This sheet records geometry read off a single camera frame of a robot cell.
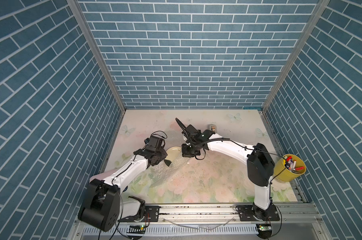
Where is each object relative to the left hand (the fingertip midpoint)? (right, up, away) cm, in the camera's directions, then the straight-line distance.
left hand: (168, 154), depth 88 cm
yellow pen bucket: (+65, -5, -11) cm, 66 cm away
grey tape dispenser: (+29, +16, +16) cm, 36 cm away
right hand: (+9, 0, -4) cm, 10 cm away
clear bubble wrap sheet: (-4, -11, 0) cm, 12 cm away
